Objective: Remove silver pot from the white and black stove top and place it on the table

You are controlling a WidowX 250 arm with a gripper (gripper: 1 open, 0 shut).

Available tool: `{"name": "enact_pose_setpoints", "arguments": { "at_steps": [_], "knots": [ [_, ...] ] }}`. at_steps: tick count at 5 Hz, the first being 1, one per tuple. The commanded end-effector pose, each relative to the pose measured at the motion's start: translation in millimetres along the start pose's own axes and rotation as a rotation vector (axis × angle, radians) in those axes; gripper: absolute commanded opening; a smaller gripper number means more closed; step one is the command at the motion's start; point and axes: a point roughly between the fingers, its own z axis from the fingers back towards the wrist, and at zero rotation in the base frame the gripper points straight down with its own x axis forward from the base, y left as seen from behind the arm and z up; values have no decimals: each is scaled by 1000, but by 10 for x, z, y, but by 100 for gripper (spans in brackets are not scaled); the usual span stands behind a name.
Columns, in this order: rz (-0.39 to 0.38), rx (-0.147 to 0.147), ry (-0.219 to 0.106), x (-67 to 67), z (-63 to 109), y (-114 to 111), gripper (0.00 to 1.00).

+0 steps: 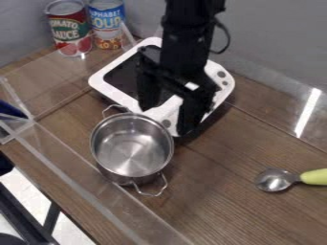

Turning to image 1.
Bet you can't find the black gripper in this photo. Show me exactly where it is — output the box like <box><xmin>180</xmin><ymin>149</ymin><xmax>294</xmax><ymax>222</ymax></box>
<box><xmin>136</xmin><ymin>32</ymin><xmax>221</xmax><ymax>136</ymax></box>

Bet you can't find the white and black stove top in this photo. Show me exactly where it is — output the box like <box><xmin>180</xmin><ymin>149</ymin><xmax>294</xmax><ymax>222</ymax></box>
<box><xmin>88</xmin><ymin>37</ymin><xmax>235</xmax><ymax>137</ymax></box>

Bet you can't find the silver pot with handles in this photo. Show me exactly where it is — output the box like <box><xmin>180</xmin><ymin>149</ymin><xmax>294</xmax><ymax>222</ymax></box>
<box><xmin>90</xmin><ymin>104</ymin><xmax>175</xmax><ymax>197</ymax></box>

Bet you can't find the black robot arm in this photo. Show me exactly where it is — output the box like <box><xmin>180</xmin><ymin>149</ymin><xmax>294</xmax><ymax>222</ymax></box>
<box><xmin>136</xmin><ymin>0</ymin><xmax>226</xmax><ymax>135</ymax></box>

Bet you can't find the alphabet soup can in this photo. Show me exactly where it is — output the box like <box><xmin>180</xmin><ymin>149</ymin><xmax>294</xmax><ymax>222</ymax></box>
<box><xmin>88</xmin><ymin>0</ymin><xmax>126</xmax><ymax>50</ymax></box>

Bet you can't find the tomato sauce can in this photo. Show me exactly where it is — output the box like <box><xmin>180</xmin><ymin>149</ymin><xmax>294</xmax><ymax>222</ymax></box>
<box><xmin>44</xmin><ymin>0</ymin><xmax>92</xmax><ymax>56</ymax></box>

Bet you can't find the blue object at left edge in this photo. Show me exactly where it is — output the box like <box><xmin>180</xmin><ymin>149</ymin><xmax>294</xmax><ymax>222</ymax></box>
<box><xmin>0</xmin><ymin>100</ymin><xmax>28</xmax><ymax>176</ymax></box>

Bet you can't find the clear acrylic barrier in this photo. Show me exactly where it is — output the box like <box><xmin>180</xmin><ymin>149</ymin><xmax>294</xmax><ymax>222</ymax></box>
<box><xmin>0</xmin><ymin>85</ymin><xmax>194</xmax><ymax>245</ymax></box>

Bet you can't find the spoon with green handle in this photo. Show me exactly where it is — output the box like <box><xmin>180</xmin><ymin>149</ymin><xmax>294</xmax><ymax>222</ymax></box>
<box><xmin>254</xmin><ymin>168</ymin><xmax>327</xmax><ymax>192</ymax></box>

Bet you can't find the black metal table frame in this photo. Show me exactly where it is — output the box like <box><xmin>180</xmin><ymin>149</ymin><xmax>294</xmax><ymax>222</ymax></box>
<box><xmin>0</xmin><ymin>183</ymin><xmax>60</xmax><ymax>245</ymax></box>

